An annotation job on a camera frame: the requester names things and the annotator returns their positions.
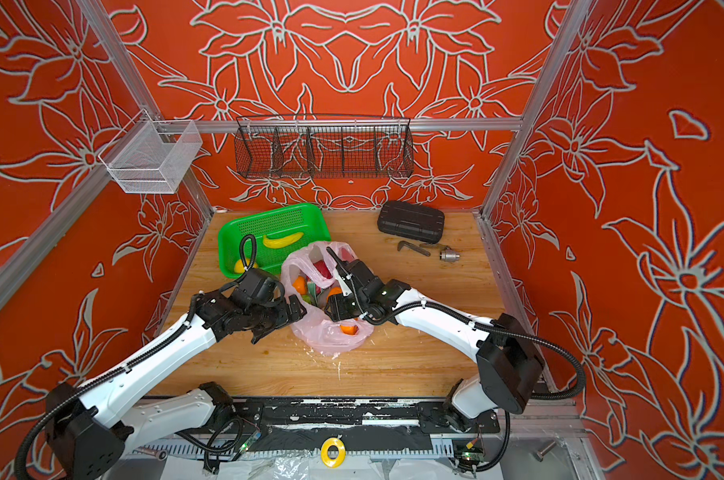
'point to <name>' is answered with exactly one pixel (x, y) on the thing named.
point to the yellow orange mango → (239, 267)
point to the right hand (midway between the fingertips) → (326, 309)
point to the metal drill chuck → (448, 255)
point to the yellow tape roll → (326, 459)
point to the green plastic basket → (309, 219)
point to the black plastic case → (411, 221)
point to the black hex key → (422, 251)
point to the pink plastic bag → (308, 270)
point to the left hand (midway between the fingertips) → (296, 315)
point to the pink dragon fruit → (322, 266)
